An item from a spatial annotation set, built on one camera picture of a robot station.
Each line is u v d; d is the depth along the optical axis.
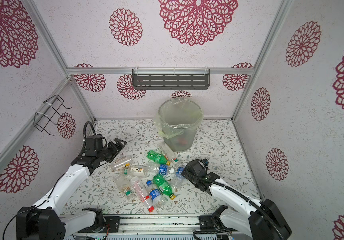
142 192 0.80
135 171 0.86
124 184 0.88
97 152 0.63
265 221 0.40
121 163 0.92
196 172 0.65
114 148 0.73
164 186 0.81
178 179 0.88
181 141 0.98
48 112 0.78
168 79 0.97
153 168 0.93
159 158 0.92
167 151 1.00
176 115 0.93
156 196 0.78
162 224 0.76
